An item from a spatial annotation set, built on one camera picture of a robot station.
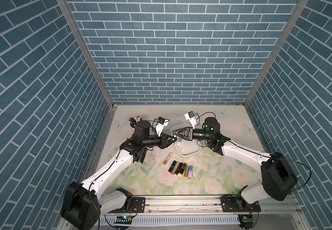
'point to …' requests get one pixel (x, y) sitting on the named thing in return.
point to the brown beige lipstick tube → (175, 168)
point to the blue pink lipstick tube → (190, 172)
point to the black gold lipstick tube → (182, 170)
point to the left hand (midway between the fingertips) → (178, 140)
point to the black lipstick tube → (172, 166)
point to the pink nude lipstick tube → (168, 158)
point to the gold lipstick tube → (186, 171)
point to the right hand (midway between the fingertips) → (176, 134)
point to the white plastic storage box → (185, 147)
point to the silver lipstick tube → (179, 140)
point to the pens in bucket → (134, 121)
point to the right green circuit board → (246, 221)
